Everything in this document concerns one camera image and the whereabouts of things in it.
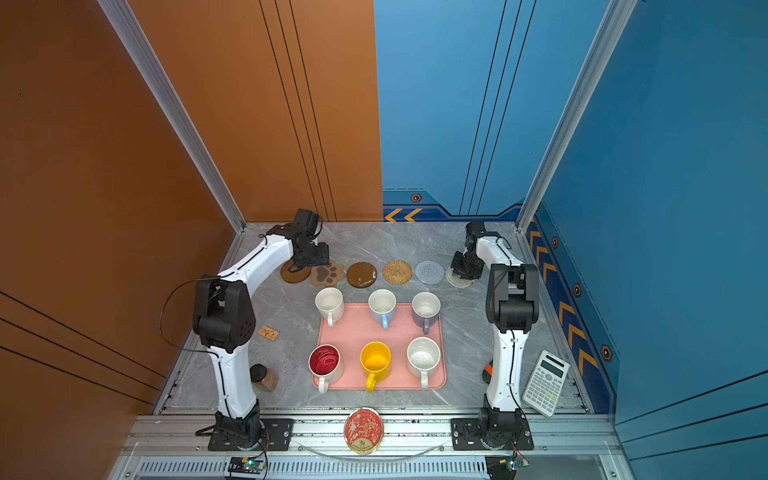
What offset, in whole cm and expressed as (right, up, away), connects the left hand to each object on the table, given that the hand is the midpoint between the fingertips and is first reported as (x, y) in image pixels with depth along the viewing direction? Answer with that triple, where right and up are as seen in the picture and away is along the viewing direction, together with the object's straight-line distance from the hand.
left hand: (322, 256), depth 98 cm
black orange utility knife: (+50, -32, -16) cm, 61 cm away
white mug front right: (+32, -29, -12) cm, 45 cm away
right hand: (+46, -6, +6) cm, 46 cm away
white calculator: (+65, -34, -17) cm, 76 cm away
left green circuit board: (-12, -50, -27) cm, 58 cm away
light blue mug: (+20, -15, -6) cm, 26 cm away
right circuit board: (+50, -49, -28) cm, 76 cm away
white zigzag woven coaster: (+46, -9, +4) cm, 47 cm away
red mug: (+5, -30, -15) cm, 34 cm away
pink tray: (+12, -22, -6) cm, 26 cm away
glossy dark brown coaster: (+12, -7, +7) cm, 16 cm away
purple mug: (+34, -17, -3) cm, 38 cm away
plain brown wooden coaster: (-11, -7, +6) cm, 14 cm away
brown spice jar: (-9, -30, -24) cm, 39 cm away
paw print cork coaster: (0, -7, +7) cm, 10 cm away
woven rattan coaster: (+25, -6, +8) cm, 27 cm away
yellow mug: (+18, -29, -13) cm, 37 cm away
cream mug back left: (+4, -14, -5) cm, 16 cm away
